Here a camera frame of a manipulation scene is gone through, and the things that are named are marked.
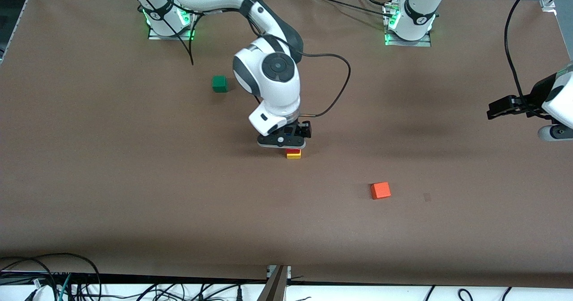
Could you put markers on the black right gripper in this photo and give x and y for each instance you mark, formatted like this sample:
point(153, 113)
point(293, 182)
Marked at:
point(305, 128)

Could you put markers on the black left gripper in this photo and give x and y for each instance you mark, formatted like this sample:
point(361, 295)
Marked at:
point(535, 96)

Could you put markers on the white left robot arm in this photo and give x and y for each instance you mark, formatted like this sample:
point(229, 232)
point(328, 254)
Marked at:
point(421, 5)

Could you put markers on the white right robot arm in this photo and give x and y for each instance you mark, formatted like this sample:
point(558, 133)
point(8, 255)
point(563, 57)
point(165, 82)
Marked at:
point(277, 90)

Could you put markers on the yellow wooden block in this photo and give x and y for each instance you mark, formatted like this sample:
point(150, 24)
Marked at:
point(293, 155)

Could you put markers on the orange wooden block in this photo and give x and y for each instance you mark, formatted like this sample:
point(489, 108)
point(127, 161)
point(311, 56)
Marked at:
point(380, 190)

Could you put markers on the green wooden block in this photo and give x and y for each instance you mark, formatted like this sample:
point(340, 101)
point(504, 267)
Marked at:
point(219, 83)

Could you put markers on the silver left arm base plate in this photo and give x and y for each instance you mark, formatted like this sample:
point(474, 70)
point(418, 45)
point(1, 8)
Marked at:
point(409, 43)

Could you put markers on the silver pole bracket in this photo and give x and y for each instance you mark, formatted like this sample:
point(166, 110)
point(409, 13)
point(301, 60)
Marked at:
point(288, 272)

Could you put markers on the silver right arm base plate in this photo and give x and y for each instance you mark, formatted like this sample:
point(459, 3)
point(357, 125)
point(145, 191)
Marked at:
point(172, 37)

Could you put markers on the grey camera pole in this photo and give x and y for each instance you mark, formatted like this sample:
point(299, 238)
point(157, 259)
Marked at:
point(273, 290)

